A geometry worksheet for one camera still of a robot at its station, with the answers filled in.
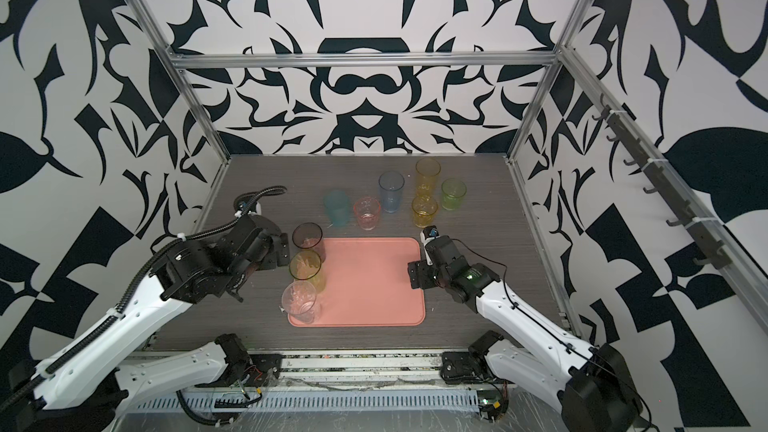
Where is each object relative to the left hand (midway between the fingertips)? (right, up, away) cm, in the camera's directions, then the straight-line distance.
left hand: (269, 237), depth 68 cm
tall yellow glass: (+40, +17, +31) cm, 54 cm away
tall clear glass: (+2, -20, +15) cm, 25 cm away
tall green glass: (+4, -11, +17) cm, 20 cm away
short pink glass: (+20, +4, +33) cm, 39 cm away
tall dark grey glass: (+6, -2, +11) cm, 13 cm away
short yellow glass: (+39, +4, +35) cm, 53 cm away
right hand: (+36, -10, +14) cm, 40 cm away
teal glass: (+11, +6, +26) cm, 29 cm away
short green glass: (+50, +10, +36) cm, 62 cm away
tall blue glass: (+28, +12, +26) cm, 40 cm away
